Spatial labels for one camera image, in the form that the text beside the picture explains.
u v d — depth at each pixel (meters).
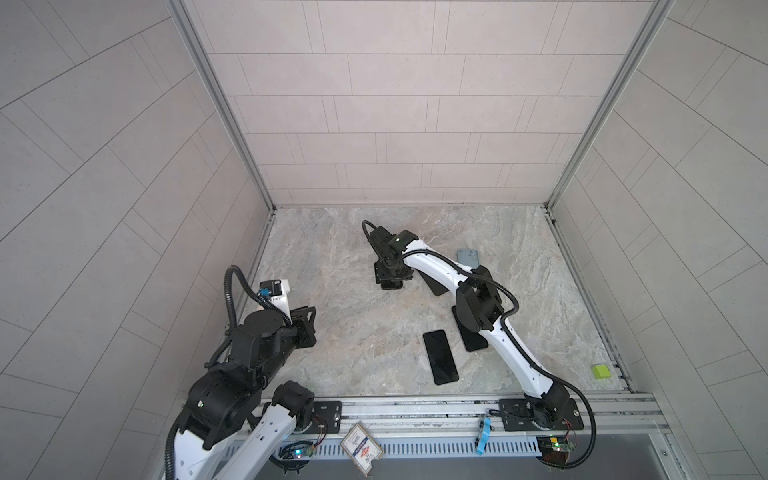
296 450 0.65
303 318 0.62
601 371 0.77
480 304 0.61
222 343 0.43
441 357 0.83
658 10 0.71
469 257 1.02
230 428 0.40
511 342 0.63
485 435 0.67
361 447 0.66
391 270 0.85
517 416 0.71
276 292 0.53
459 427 0.71
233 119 0.91
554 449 0.68
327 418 0.71
